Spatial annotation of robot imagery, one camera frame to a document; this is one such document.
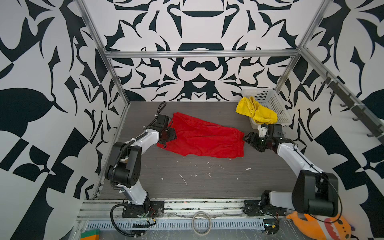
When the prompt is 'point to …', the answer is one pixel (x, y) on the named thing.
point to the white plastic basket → (269, 98)
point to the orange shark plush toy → (335, 228)
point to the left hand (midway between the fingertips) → (172, 133)
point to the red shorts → (194, 136)
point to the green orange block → (90, 234)
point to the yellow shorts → (261, 115)
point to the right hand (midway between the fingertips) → (248, 138)
